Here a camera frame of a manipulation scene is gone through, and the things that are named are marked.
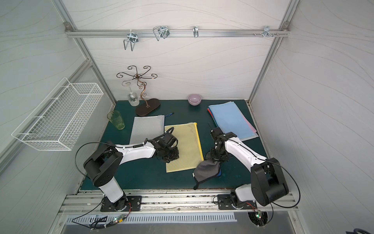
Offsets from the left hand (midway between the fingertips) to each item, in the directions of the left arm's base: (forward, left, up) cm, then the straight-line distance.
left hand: (180, 158), depth 88 cm
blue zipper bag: (+23, +26, -1) cm, 35 cm away
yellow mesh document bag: (+5, -6, -2) cm, 8 cm away
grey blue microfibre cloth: (-7, -16, +1) cm, 17 cm away
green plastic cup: (+23, +45, +12) cm, 51 cm away
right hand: (-1, -21, +3) cm, 21 cm away
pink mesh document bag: (+23, -52, -2) cm, 56 cm away
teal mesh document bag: (+34, -35, -3) cm, 49 cm away
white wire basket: (+7, +57, +30) cm, 65 cm away
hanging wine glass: (+31, +32, +20) cm, 49 cm away
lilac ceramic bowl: (+50, -8, +2) cm, 51 cm away
